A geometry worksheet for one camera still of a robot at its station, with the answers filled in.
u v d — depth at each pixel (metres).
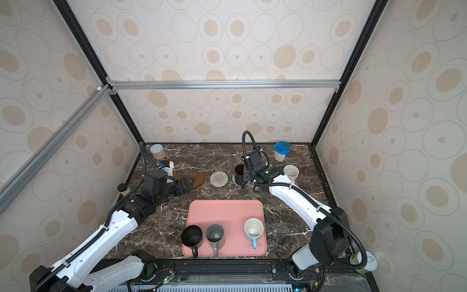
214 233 0.81
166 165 0.67
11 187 0.51
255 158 0.62
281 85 1.61
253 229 0.83
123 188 0.88
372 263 0.71
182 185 0.68
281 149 1.05
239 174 0.92
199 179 1.05
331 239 0.42
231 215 0.88
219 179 1.03
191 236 0.81
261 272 0.75
